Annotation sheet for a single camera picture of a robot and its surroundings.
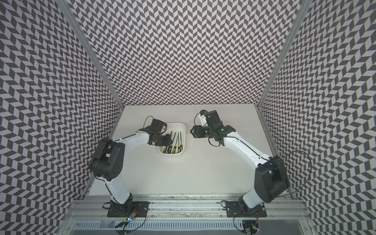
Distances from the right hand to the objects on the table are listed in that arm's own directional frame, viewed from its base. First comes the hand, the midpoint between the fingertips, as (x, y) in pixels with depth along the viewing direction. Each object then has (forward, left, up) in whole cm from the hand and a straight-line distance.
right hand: (195, 133), depth 83 cm
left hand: (+2, +17, -14) cm, 22 cm away
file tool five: (-2, +17, -14) cm, 22 cm away
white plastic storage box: (+12, +14, -15) cm, 23 cm away
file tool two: (+2, +10, -17) cm, 19 cm away
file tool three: (0, +11, -16) cm, 20 cm away
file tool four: (-3, +14, -15) cm, 21 cm away
